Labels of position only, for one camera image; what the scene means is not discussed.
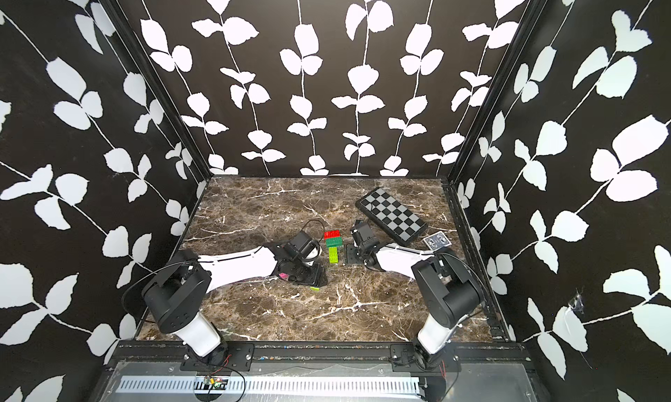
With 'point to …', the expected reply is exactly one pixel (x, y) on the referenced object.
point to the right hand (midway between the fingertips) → (349, 248)
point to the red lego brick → (333, 233)
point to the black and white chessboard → (390, 216)
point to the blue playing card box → (437, 240)
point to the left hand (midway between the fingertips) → (323, 279)
